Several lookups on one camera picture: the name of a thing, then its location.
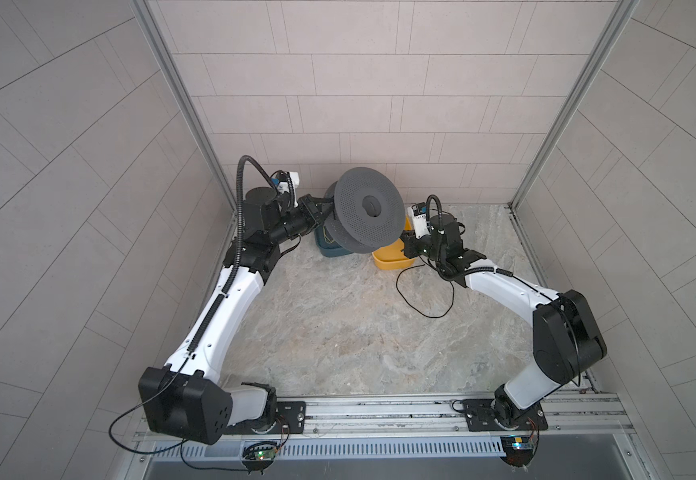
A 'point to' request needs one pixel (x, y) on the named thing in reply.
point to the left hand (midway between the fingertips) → (342, 199)
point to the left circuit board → (260, 451)
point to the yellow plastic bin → (391, 257)
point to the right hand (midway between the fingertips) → (399, 233)
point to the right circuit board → (518, 449)
